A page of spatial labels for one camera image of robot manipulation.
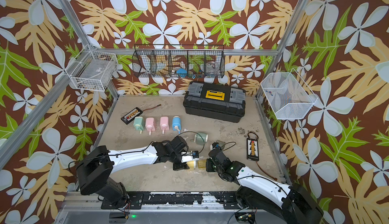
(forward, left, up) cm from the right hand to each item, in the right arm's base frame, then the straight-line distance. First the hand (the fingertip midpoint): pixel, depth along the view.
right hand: (204, 162), depth 85 cm
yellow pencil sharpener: (-4, +7, +7) cm, 11 cm away
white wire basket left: (+41, +63, +32) cm, 82 cm away
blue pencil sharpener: (+23, +17, +4) cm, 29 cm away
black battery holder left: (+31, +53, 0) cm, 61 cm away
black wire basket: (+56, +15, +30) cm, 65 cm away
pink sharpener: (+23, +25, +5) cm, 35 cm away
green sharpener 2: (+23, +42, +5) cm, 48 cm away
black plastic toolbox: (+33, -8, +15) cm, 37 cm away
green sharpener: (+11, +3, +4) cm, 12 cm away
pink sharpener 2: (+23, +34, +5) cm, 41 cm away
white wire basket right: (+29, -48, +24) cm, 61 cm away
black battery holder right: (+8, -30, -1) cm, 31 cm away
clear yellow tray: (-3, +2, +6) cm, 7 cm away
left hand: (+1, +9, +2) cm, 9 cm away
